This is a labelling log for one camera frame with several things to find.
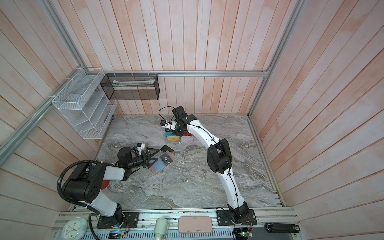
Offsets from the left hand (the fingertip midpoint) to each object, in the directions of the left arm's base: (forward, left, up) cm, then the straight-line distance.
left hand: (159, 156), depth 87 cm
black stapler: (-35, -56, -3) cm, 66 cm away
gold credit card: (+17, -6, -6) cm, 19 cm away
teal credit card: (+19, -5, -2) cm, 19 cm away
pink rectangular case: (-33, -21, -7) cm, 40 cm away
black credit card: (+12, -2, -9) cm, 15 cm away
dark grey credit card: (+3, -3, -8) cm, 9 cm away
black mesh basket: (+40, +20, +21) cm, 50 cm away
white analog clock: (-36, +36, -5) cm, 51 cm away
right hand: (+20, -9, +3) cm, 22 cm away
